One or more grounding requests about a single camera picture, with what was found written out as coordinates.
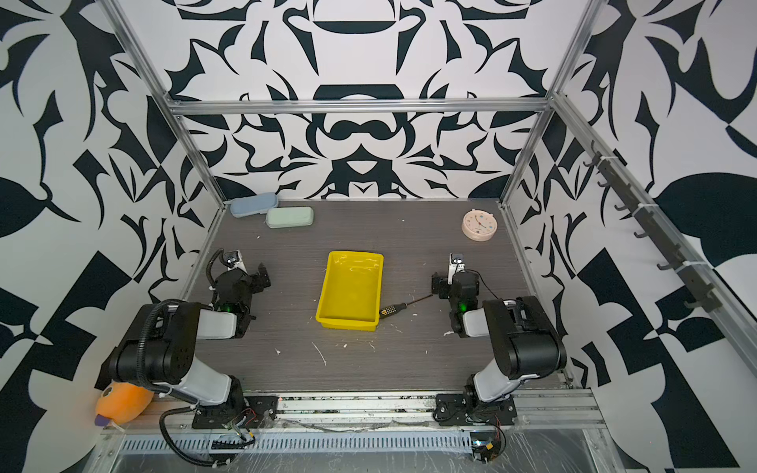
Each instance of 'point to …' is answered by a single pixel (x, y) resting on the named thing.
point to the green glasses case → (285, 217)
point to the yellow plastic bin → (351, 291)
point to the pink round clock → (479, 225)
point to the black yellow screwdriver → (390, 308)
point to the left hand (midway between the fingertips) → (242, 264)
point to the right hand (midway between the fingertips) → (453, 267)
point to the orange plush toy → (121, 402)
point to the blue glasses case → (248, 205)
